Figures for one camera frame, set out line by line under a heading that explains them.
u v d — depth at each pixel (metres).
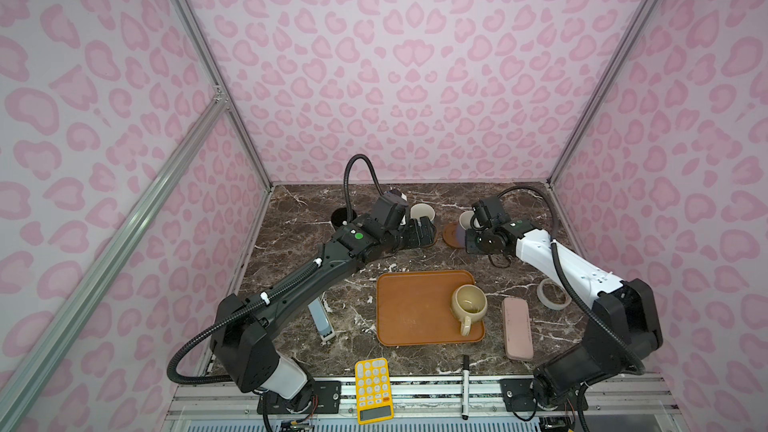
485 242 0.75
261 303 0.42
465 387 0.74
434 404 0.72
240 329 0.42
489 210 0.68
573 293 0.45
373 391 0.73
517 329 0.82
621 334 0.42
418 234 0.67
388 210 0.57
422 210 0.99
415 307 0.88
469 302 0.87
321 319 0.81
